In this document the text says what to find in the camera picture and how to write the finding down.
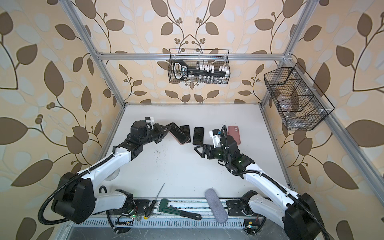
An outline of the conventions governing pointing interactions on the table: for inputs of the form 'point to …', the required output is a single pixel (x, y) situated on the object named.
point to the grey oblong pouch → (218, 209)
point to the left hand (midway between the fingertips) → (172, 126)
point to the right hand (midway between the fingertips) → (200, 150)
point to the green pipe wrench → (163, 207)
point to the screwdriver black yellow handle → (151, 205)
